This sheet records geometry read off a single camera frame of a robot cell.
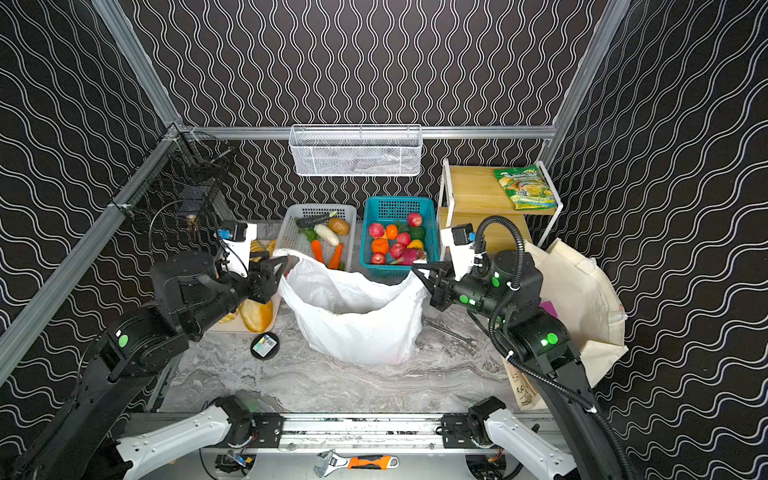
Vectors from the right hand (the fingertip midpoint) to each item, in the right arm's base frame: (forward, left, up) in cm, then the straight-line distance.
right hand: (413, 265), depth 58 cm
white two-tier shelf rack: (+31, -18, -8) cm, 37 cm away
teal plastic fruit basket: (+53, +1, -33) cm, 62 cm away
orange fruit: (+35, +10, -34) cm, 49 cm away
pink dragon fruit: (+28, -1, -31) cm, 42 cm away
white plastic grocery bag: (-3, +13, -15) cm, 20 cm away
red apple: (+39, +11, -30) cm, 50 cm away
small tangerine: (+41, +5, -33) cm, 53 cm away
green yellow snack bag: (+30, -31, -5) cm, 44 cm away
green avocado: (+41, -4, -34) cm, 53 cm away
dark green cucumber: (+45, +36, -31) cm, 65 cm away
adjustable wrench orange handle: (-29, +19, -39) cm, 52 cm away
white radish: (+41, +30, -34) cm, 61 cm away
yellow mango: (+35, -3, -33) cm, 49 cm away
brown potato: (+44, +25, -33) cm, 61 cm away
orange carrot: (+31, +26, -36) cm, 54 cm away
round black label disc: (-1, +42, -37) cm, 56 cm away
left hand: (+1, +26, +3) cm, 26 cm away
